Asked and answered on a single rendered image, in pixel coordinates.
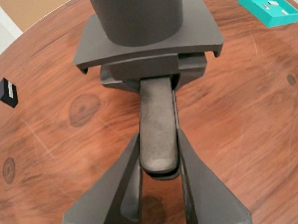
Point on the teal shallow tray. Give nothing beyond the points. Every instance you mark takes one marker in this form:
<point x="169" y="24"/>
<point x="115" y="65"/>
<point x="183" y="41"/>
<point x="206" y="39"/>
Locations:
<point x="265" y="18"/>

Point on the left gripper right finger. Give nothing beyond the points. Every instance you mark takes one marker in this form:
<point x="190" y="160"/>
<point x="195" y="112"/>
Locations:
<point x="212" y="201"/>

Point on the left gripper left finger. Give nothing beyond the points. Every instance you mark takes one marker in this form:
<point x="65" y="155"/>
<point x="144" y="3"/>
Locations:
<point x="101" y="203"/>

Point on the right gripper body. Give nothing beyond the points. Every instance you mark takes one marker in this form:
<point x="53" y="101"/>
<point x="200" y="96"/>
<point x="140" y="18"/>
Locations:
<point x="141" y="38"/>

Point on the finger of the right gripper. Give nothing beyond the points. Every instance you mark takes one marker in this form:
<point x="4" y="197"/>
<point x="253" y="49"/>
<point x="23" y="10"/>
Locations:
<point x="181" y="80"/>
<point x="127" y="85"/>

